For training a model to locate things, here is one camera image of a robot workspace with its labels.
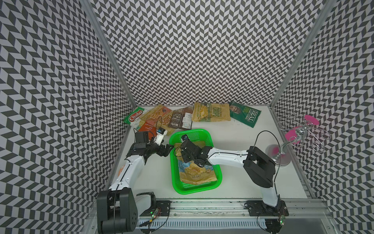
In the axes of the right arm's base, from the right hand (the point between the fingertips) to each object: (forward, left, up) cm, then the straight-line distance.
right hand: (186, 153), depth 88 cm
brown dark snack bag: (+29, +4, -2) cm, 29 cm away
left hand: (+3, +11, +7) cm, 13 cm away
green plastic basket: (+10, -12, +1) cm, 15 cm away
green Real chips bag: (+34, -44, -3) cm, 56 cm away
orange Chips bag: (+31, +20, 0) cm, 37 cm away
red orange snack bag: (+24, +27, -3) cm, 36 cm away
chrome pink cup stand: (-1, -57, +20) cm, 61 cm away
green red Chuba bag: (+30, +41, -1) cm, 51 cm away
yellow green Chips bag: (+35, -12, -2) cm, 37 cm away
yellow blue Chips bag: (-12, -3, 0) cm, 13 cm away
